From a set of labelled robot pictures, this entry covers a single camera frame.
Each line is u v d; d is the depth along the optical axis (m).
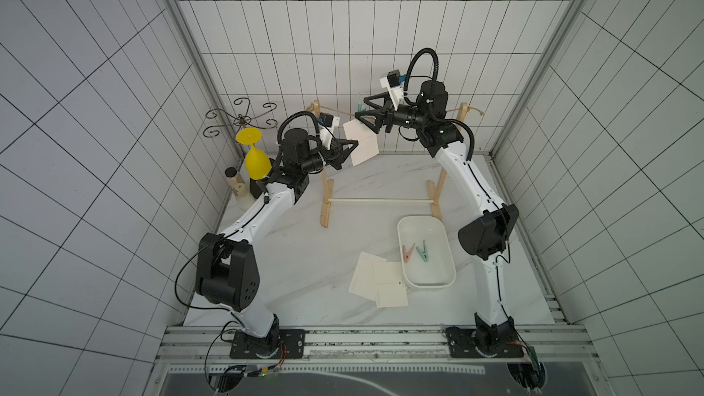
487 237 0.54
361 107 0.71
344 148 0.71
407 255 0.88
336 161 0.70
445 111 0.63
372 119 0.67
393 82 0.63
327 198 1.01
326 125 0.68
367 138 0.77
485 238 0.54
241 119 0.87
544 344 0.74
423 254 0.89
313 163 0.68
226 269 0.45
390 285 0.84
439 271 0.85
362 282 0.84
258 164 0.87
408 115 0.67
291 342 0.73
